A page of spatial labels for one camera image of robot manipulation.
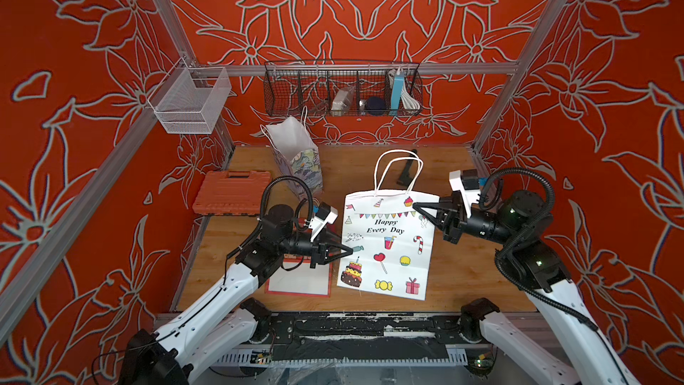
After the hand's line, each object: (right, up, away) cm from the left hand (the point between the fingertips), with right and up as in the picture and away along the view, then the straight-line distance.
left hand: (349, 250), depth 64 cm
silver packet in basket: (-1, +45, +27) cm, 52 cm away
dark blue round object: (+11, +44, +32) cm, 56 cm away
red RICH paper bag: (-16, -14, +17) cm, 27 cm away
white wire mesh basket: (-57, +46, +29) cm, 79 cm away
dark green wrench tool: (+25, +16, +43) cm, 52 cm away
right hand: (+13, +12, -10) cm, 20 cm away
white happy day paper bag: (+10, +3, -5) cm, 11 cm away
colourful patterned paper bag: (-16, +26, +19) cm, 36 cm away
